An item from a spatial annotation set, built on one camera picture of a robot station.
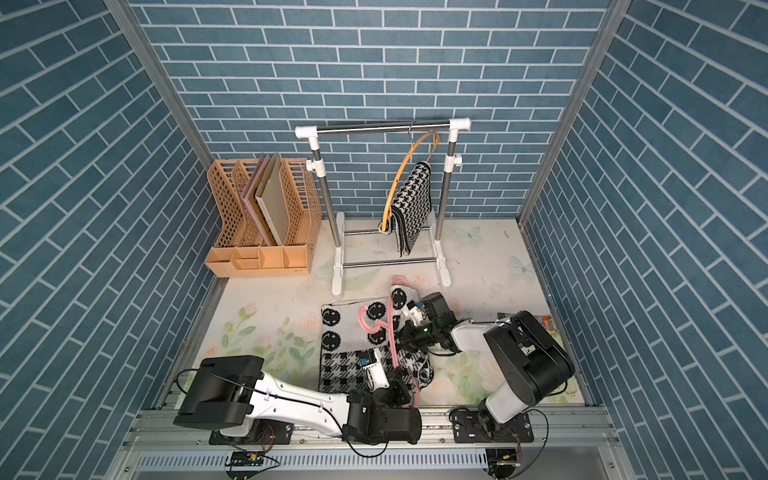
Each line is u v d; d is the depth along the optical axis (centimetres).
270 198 92
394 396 66
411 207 84
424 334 78
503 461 70
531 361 46
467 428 74
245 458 72
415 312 86
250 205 87
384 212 77
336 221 98
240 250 100
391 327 83
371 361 66
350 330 89
